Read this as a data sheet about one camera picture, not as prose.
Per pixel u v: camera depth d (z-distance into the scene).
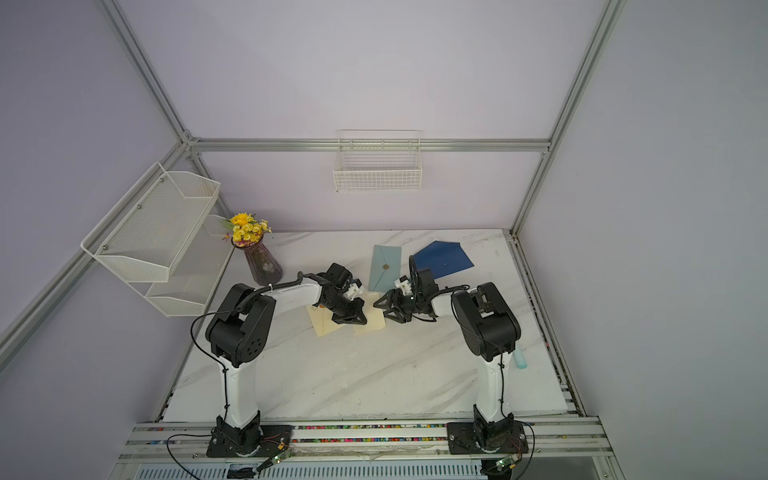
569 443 0.74
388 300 0.90
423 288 0.83
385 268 1.10
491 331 0.53
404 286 0.95
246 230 0.87
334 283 0.80
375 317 0.95
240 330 0.53
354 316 0.86
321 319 0.95
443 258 1.14
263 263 0.98
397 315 0.91
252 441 0.66
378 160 0.95
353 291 0.93
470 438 0.74
